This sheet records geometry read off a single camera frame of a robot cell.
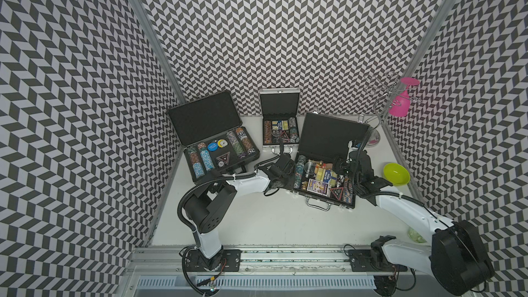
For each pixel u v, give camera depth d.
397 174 0.94
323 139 0.98
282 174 0.72
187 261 0.72
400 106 0.89
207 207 0.46
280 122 1.15
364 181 0.64
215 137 1.01
